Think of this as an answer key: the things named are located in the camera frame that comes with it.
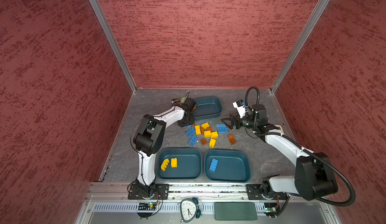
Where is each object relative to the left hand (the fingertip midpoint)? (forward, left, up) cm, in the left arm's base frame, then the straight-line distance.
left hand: (188, 125), depth 97 cm
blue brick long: (-25, -15, 0) cm, 29 cm away
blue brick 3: (-3, -23, -1) cm, 23 cm away
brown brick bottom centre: (-11, -10, -2) cm, 15 cm away
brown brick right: (-9, -28, -1) cm, 29 cm away
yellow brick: (-26, +12, 0) cm, 28 cm away
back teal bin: (+16, -13, -2) cm, 21 cm away
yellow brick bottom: (-12, -15, 0) cm, 20 cm away
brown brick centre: (-4, -9, 0) cm, 10 cm away
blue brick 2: (-10, -3, -1) cm, 10 cm away
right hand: (-5, -22, +14) cm, 26 cm away
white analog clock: (-46, -2, +2) cm, 46 cm away
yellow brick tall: (-3, -7, -2) cm, 8 cm away
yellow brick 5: (-7, -17, 0) cm, 18 cm away
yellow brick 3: (0, -11, 0) cm, 11 cm away
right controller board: (-44, -41, -1) cm, 60 cm away
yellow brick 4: (-6, -13, -1) cm, 14 cm away
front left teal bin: (-23, -2, -3) cm, 23 cm away
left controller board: (-44, +18, -3) cm, 48 cm away
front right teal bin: (-25, -27, -1) cm, 37 cm away
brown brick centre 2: (-2, -14, -1) cm, 14 cm away
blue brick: (-5, -2, -1) cm, 5 cm away
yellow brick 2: (-25, +7, 0) cm, 26 cm away
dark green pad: (-46, -24, 0) cm, 52 cm away
